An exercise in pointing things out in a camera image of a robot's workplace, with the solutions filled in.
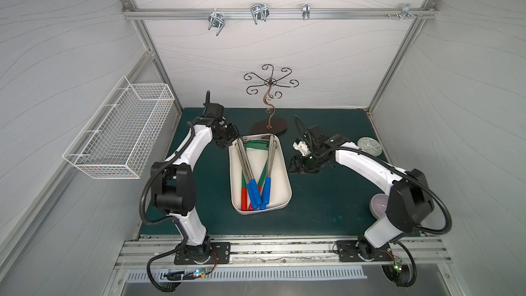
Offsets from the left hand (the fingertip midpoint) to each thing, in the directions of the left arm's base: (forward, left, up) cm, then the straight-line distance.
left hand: (239, 138), depth 89 cm
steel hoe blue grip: (-18, -5, -10) cm, 21 cm away
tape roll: (+6, -64, -13) cm, 66 cm away
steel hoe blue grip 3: (-16, -6, -9) cm, 20 cm away
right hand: (-13, -24, -4) cm, 27 cm away
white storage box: (-16, -19, -15) cm, 29 cm away
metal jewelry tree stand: (+18, -10, -13) cm, 24 cm away
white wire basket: (-13, +38, +16) cm, 43 cm away
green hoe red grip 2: (+4, -9, -11) cm, 15 cm away
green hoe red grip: (-25, -3, -14) cm, 28 cm away
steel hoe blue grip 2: (-26, -12, -10) cm, 31 cm away
